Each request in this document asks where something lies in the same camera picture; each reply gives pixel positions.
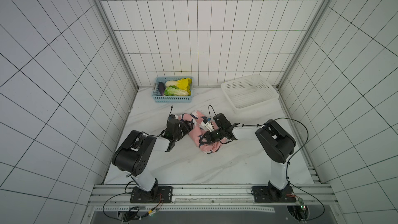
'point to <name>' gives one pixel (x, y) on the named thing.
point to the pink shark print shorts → (200, 128)
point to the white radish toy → (170, 83)
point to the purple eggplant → (161, 87)
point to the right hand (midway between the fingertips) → (196, 144)
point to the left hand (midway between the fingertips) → (190, 127)
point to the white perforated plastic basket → (249, 90)
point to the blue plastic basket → (158, 98)
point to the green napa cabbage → (173, 90)
